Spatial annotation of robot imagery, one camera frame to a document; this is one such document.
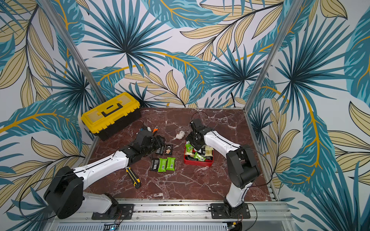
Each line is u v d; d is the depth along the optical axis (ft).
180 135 3.29
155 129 3.48
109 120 3.02
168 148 3.12
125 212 2.35
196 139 2.21
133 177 2.74
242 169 1.55
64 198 1.34
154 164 2.90
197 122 2.43
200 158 2.96
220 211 2.41
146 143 2.13
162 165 2.90
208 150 2.97
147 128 2.60
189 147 3.04
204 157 2.96
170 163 2.94
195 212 2.45
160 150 3.10
